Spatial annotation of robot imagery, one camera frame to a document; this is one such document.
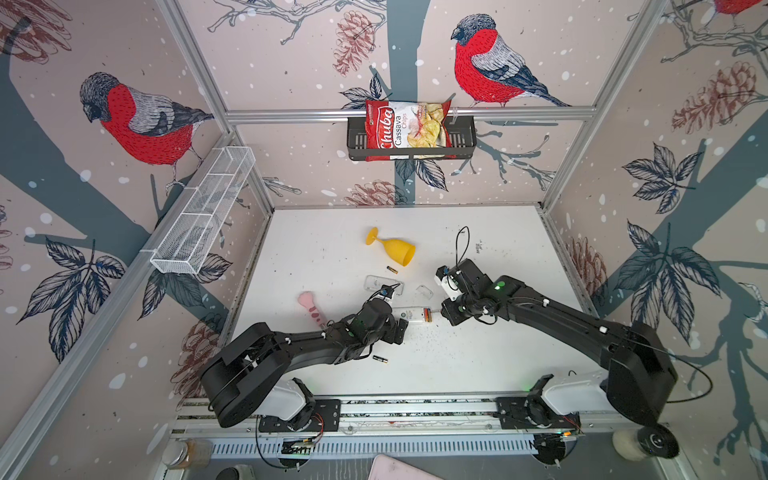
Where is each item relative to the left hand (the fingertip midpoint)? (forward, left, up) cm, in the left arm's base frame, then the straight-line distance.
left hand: (397, 320), depth 86 cm
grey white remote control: (+15, +7, -3) cm, 16 cm away
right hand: (-1, -12, +4) cm, 13 cm away
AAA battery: (-10, +5, -4) cm, 11 cm away
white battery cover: (+12, -9, -4) cm, 15 cm away
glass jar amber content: (-31, +45, +6) cm, 55 cm away
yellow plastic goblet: (+24, -2, +1) cm, 24 cm away
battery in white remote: (+3, -9, -3) cm, 10 cm away
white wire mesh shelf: (+9, +51, +27) cm, 59 cm away
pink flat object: (-34, +4, 0) cm, 34 cm away
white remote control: (+3, -5, -2) cm, 6 cm away
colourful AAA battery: (+20, +1, -4) cm, 21 cm away
